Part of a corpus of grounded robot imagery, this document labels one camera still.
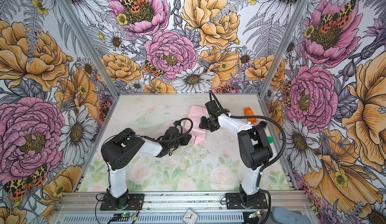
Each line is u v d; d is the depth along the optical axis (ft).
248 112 3.49
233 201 2.42
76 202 2.50
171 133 2.54
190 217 2.26
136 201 2.44
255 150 1.62
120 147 1.75
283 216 2.24
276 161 1.58
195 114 3.34
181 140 2.85
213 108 2.54
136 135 1.92
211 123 2.67
